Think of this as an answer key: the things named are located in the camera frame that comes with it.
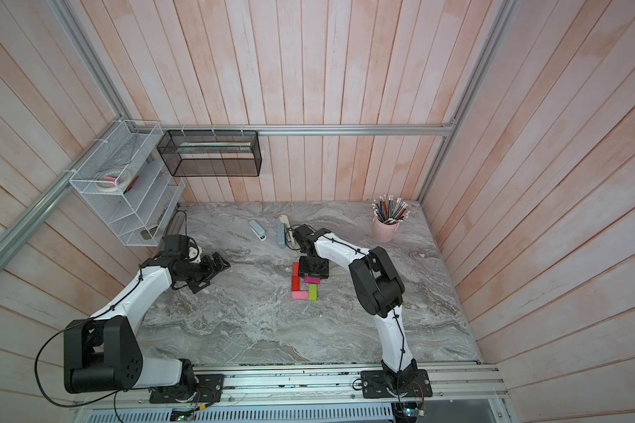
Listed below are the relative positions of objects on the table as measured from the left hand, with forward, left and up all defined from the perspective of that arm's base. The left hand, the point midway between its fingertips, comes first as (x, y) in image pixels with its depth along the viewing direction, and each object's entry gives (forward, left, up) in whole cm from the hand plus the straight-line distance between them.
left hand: (221, 274), depth 87 cm
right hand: (+5, -30, -8) cm, 31 cm away
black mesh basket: (+46, +10, +17) cm, 50 cm away
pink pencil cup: (+21, -60, -4) cm, 63 cm away
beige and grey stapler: (+27, -18, -5) cm, 32 cm away
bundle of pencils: (+28, -61, +2) cm, 67 cm away
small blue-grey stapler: (+24, -8, -5) cm, 25 cm away
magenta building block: (+2, -31, -8) cm, 32 cm away
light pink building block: (-4, -26, -8) cm, 28 cm away
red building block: (+1, -25, -7) cm, 26 cm away
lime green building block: (-3, -31, -7) cm, 32 cm away
